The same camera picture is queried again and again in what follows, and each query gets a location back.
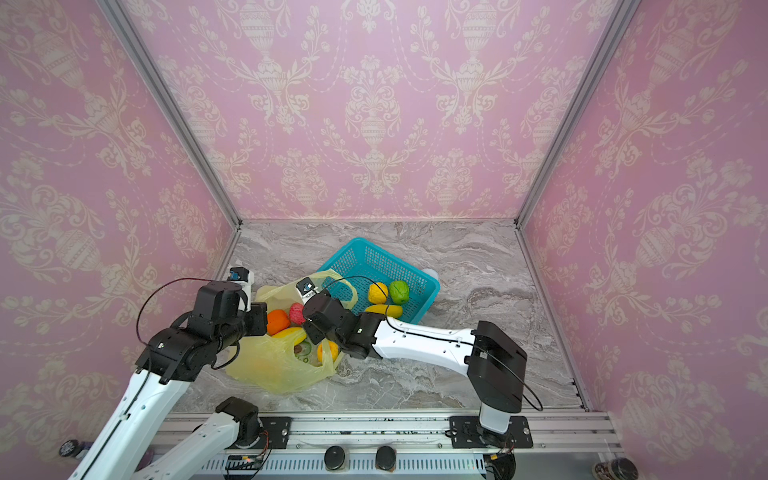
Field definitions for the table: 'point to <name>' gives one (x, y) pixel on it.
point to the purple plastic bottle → (72, 448)
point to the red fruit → (297, 314)
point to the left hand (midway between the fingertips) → (266, 309)
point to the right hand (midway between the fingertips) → (310, 311)
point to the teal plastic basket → (366, 262)
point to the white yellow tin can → (432, 273)
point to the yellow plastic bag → (270, 362)
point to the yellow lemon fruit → (375, 295)
